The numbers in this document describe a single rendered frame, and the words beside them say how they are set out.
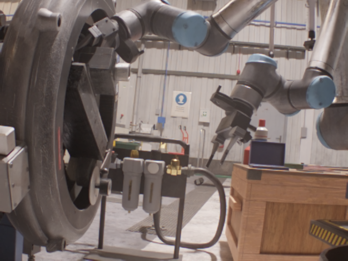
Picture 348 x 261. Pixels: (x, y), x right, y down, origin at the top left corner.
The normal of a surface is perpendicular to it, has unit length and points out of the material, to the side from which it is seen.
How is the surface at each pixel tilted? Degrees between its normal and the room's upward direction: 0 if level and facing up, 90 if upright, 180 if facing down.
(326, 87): 94
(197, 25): 109
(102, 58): 65
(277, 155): 77
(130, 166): 90
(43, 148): 102
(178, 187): 90
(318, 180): 90
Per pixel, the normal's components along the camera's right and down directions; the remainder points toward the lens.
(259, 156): -0.04, -0.30
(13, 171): 0.99, 0.09
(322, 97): 0.40, 0.06
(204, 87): -0.17, -0.10
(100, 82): -0.11, 0.86
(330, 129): -0.90, 0.05
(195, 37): 0.69, 0.35
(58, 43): 0.85, -0.11
